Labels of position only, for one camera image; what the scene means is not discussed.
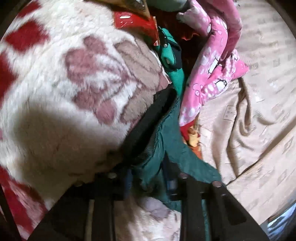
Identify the dark green puffer jacket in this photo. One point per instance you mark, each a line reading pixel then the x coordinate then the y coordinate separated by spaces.
pixel 156 135

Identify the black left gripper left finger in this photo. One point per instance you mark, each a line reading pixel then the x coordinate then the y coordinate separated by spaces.
pixel 86 210

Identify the bright green garment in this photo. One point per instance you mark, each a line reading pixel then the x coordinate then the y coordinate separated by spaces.
pixel 170 55

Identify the pink printed pajama garment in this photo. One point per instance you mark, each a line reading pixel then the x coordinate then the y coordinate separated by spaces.
pixel 218 63

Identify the orange yellow cartoon cloth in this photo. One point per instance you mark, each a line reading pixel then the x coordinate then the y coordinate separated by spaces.
pixel 191 137

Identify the red shiny plastic package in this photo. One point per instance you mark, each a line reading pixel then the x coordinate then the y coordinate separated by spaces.
pixel 131 22

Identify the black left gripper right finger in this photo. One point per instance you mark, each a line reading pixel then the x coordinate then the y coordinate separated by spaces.
pixel 209 210

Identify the beige patterned bedspread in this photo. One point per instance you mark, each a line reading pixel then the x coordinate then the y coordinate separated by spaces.
pixel 248 132

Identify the white red floral fleece blanket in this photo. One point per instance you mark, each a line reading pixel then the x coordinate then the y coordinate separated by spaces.
pixel 72 88

